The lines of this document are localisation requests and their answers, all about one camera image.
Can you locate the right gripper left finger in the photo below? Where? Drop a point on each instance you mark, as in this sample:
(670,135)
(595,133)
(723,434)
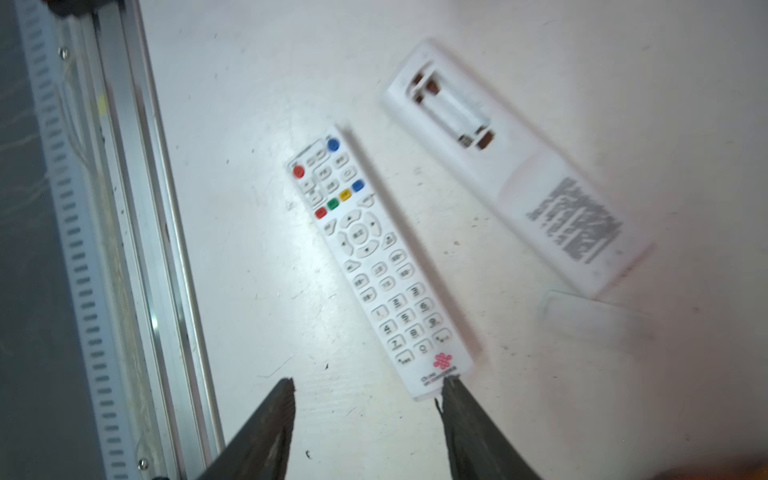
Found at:
(261,448)

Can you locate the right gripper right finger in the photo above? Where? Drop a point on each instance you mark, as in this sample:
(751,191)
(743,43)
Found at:
(477,449)

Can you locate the white battery cover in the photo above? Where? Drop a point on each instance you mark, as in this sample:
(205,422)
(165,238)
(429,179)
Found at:
(596,323)

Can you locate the white remote control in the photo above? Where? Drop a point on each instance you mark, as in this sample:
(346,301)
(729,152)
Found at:
(525,181)
(379,263)

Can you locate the aluminium front rail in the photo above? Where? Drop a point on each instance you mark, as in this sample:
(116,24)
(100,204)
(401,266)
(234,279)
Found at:
(104,373)

